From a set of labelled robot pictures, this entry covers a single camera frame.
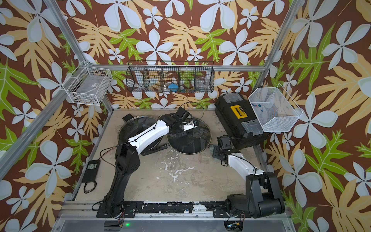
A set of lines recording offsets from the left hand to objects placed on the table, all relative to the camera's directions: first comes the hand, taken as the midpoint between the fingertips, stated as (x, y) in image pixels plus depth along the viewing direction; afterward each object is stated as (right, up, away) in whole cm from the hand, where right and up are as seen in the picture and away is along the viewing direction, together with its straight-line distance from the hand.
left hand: (184, 126), depth 92 cm
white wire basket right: (+53, +9, -9) cm, 55 cm away
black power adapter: (-57, -27, -6) cm, 63 cm away
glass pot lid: (-17, -8, -33) cm, 38 cm away
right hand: (+22, -16, +1) cm, 27 cm away
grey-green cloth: (+18, -14, +1) cm, 22 cm away
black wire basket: (-9, +34, +5) cm, 36 cm away
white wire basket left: (-58, +25, -6) cm, 64 cm away
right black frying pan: (-15, -13, -4) cm, 21 cm away
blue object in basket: (-7, +26, +2) cm, 27 cm away
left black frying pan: (-43, 0, +23) cm, 49 cm away
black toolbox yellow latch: (+34, +5, 0) cm, 35 cm away
